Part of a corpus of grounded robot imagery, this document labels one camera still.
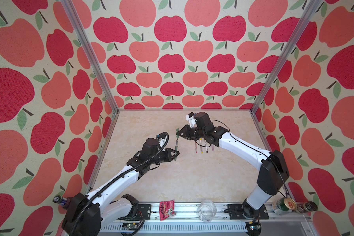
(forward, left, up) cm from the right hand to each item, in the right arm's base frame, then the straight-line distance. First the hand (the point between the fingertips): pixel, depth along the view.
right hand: (179, 132), depth 80 cm
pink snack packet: (-34, +3, -21) cm, 40 cm away
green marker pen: (-7, +1, -4) cm, 8 cm away
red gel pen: (+4, -11, -22) cm, 25 cm away
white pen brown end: (-12, -13, +8) cm, 20 cm away
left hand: (-11, -2, -5) cm, 12 cm away
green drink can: (-28, -53, -13) cm, 61 cm away
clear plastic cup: (-32, -18, -24) cm, 44 cm away
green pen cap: (+1, +1, 0) cm, 2 cm away
